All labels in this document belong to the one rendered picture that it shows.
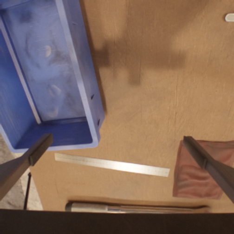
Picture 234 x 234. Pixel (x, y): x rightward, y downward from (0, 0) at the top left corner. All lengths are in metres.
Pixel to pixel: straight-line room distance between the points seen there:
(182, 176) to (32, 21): 0.52
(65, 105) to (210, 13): 0.36
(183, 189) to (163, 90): 0.29
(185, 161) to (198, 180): 0.06
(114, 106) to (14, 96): 0.23
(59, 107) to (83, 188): 0.29
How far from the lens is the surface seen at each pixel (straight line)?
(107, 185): 0.57
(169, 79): 0.39
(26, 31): 0.45
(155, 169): 0.51
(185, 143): 0.16
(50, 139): 0.16
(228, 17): 0.41
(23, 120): 0.45
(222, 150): 0.49
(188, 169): 0.50
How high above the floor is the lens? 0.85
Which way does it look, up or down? 64 degrees down
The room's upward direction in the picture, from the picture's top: 163 degrees counter-clockwise
